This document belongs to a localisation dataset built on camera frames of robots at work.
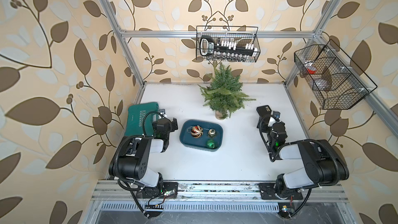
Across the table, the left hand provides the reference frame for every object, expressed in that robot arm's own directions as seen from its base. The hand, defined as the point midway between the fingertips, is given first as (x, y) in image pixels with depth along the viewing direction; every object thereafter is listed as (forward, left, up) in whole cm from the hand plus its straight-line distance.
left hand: (163, 118), depth 94 cm
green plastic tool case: (0, +14, 0) cm, 14 cm away
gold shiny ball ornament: (-9, -30, -2) cm, 31 cm away
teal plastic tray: (-12, -16, -6) cm, 20 cm away
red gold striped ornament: (-9, -21, 0) cm, 23 cm away
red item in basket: (+13, -82, +27) cm, 87 cm away
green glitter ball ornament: (-16, -29, -1) cm, 33 cm away
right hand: (-1, -64, +3) cm, 64 cm away
